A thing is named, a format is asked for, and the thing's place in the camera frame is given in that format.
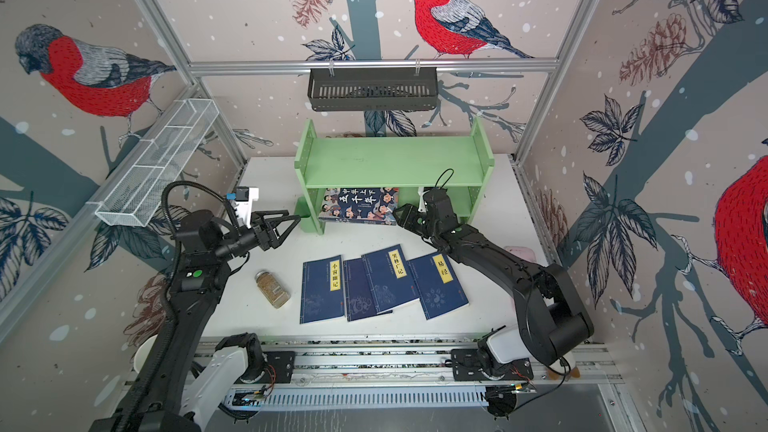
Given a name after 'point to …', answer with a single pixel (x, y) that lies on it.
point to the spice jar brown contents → (272, 289)
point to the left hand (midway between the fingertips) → (289, 218)
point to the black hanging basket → (372, 89)
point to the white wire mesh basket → (158, 168)
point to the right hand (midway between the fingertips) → (394, 216)
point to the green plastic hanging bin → (302, 209)
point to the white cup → (142, 351)
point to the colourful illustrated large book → (368, 205)
